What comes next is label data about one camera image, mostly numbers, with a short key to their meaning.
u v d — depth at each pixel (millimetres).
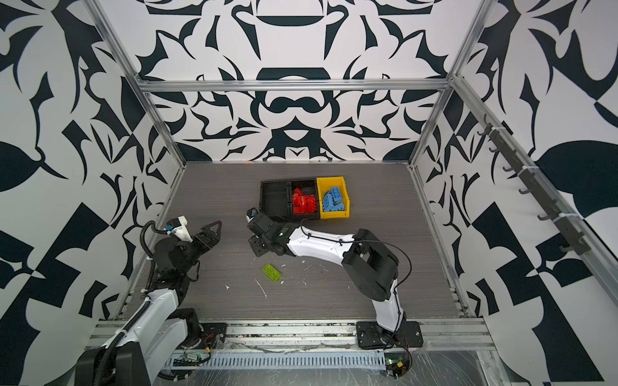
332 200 995
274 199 1046
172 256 629
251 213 768
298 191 1054
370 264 479
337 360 712
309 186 1113
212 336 728
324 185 1029
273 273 863
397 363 704
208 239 753
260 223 654
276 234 656
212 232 759
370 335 740
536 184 549
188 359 687
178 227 733
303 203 991
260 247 773
